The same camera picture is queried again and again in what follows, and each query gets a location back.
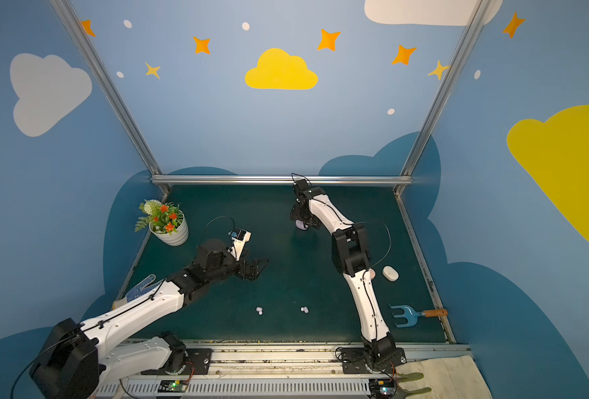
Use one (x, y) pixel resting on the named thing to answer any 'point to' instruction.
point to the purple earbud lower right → (304, 309)
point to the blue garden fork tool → (411, 314)
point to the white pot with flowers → (166, 221)
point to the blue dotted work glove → (138, 292)
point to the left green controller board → (173, 386)
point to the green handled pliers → (403, 393)
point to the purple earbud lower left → (259, 311)
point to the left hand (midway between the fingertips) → (261, 256)
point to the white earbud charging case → (390, 273)
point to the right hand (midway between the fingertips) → (303, 218)
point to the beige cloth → (457, 377)
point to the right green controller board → (382, 387)
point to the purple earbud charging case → (301, 225)
